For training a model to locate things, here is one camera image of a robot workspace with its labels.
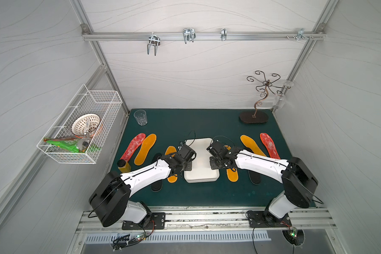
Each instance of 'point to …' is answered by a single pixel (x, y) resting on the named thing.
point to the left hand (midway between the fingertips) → (188, 163)
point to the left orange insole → (147, 143)
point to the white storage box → (201, 170)
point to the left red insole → (133, 146)
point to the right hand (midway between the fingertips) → (214, 161)
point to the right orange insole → (250, 143)
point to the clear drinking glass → (141, 116)
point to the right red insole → (272, 150)
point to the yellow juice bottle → (123, 166)
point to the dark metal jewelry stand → (253, 116)
